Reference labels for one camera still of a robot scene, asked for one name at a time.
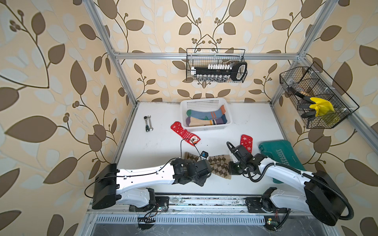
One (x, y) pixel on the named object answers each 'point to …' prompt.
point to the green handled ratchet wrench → (147, 127)
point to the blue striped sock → (207, 115)
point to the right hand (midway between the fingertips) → (228, 170)
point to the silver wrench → (151, 128)
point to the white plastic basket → (204, 104)
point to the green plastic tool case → (282, 152)
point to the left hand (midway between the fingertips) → (203, 174)
